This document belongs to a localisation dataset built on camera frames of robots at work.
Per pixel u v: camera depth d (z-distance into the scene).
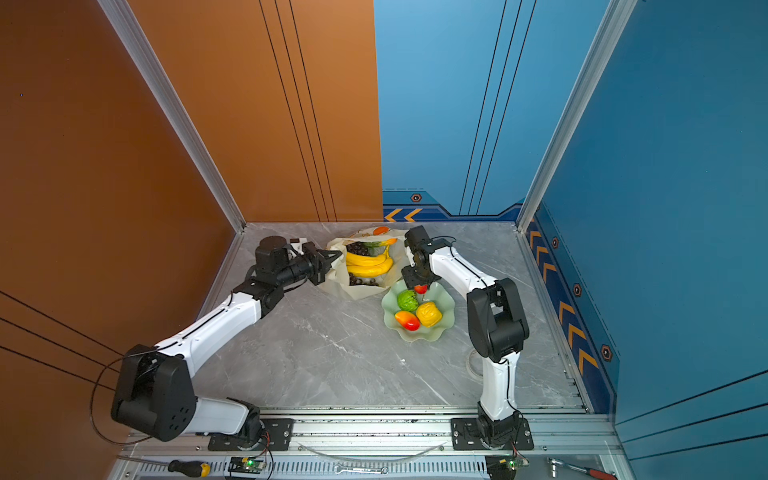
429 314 0.89
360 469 0.70
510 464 0.70
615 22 0.71
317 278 0.74
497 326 0.51
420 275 0.82
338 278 0.78
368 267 1.01
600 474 0.68
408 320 0.90
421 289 0.93
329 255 0.77
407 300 0.92
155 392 0.42
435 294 0.96
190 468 0.67
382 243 1.05
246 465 0.71
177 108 0.87
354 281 0.97
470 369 0.83
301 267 0.71
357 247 1.06
